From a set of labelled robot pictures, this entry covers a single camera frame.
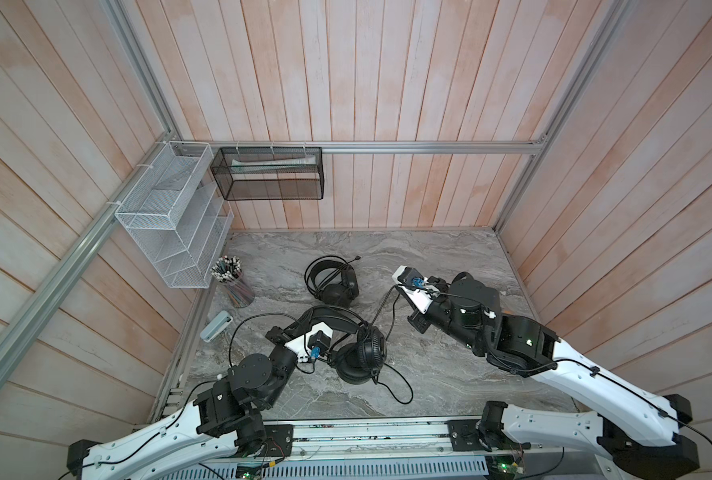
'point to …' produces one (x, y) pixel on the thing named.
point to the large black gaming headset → (332, 280)
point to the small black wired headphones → (361, 357)
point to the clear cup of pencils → (229, 271)
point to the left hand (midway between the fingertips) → (309, 314)
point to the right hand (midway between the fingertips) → (402, 284)
